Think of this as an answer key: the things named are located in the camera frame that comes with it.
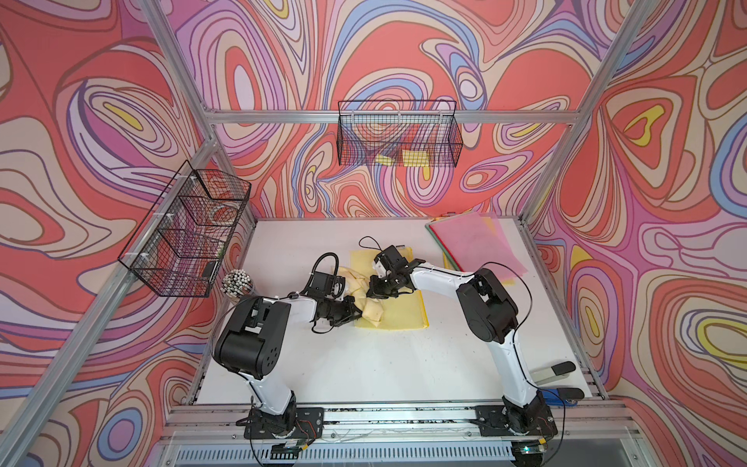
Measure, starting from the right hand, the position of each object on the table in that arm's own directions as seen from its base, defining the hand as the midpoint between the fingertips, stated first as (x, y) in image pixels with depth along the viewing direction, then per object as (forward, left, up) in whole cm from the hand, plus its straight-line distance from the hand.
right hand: (370, 300), depth 97 cm
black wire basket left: (0, +49, +30) cm, 57 cm away
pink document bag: (+24, -43, +1) cm, 50 cm away
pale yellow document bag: (-6, -11, +1) cm, 12 cm away
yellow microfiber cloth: (+3, +4, +4) cm, 7 cm away
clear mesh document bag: (+29, -31, +1) cm, 42 cm away
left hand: (-6, +1, +1) cm, 6 cm away
